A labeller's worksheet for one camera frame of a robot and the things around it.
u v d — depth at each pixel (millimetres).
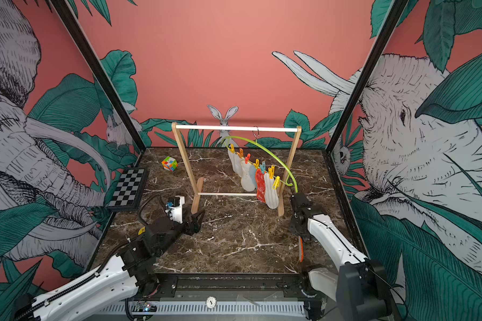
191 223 674
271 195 850
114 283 516
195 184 948
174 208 644
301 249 782
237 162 863
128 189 980
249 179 897
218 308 701
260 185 874
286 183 729
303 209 611
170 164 1072
